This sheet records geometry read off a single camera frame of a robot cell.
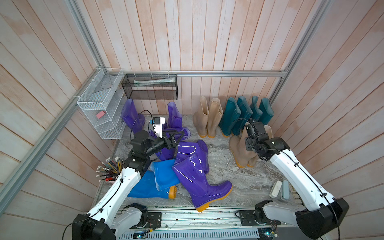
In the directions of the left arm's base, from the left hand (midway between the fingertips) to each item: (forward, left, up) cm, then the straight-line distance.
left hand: (180, 134), depth 70 cm
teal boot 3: (+19, -38, -4) cm, 43 cm away
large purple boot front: (-12, -5, -17) cm, 21 cm away
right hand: (+3, -39, -7) cm, 40 cm away
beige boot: (+25, -21, -9) cm, 34 cm away
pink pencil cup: (-12, +35, -14) cm, 40 cm away
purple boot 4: (+3, -2, -18) cm, 19 cm away
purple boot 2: (+16, +4, -5) cm, 17 cm away
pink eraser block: (+16, +45, -3) cm, 48 cm away
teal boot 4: (+20, -44, -5) cm, 48 cm away
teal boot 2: (+20, -29, -6) cm, 36 cm away
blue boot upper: (-14, +8, -16) cm, 23 cm away
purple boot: (+20, +30, -12) cm, 38 cm away
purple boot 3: (+3, +10, -24) cm, 26 cm away
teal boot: (+23, -52, -6) cm, 57 cm away
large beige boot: (-2, -35, -19) cm, 40 cm away
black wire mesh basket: (+47, +23, -6) cm, 53 cm away
